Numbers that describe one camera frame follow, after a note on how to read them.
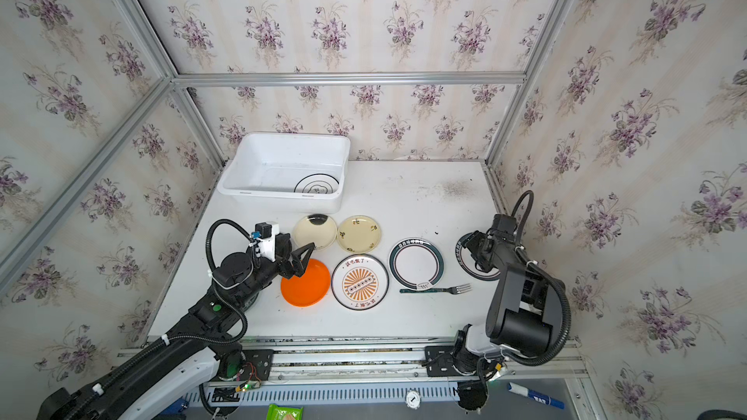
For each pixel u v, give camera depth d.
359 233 0.99
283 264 0.66
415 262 0.91
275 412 0.66
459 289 0.86
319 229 0.98
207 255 0.55
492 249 0.67
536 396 0.68
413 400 0.69
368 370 0.73
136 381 0.45
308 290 0.84
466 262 0.91
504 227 0.73
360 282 0.88
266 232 0.66
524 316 0.44
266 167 1.19
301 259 0.68
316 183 1.11
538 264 0.49
